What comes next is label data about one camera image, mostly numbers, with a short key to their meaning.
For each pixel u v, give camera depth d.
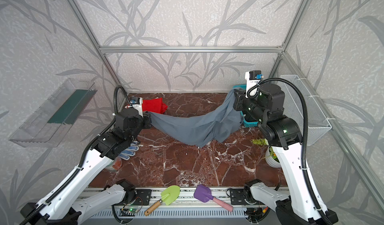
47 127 0.64
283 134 0.37
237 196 0.74
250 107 0.48
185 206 0.72
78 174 0.41
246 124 0.90
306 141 0.37
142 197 0.73
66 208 0.39
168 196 0.74
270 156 0.77
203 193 0.74
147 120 0.62
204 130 0.76
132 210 0.70
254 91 0.48
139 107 0.61
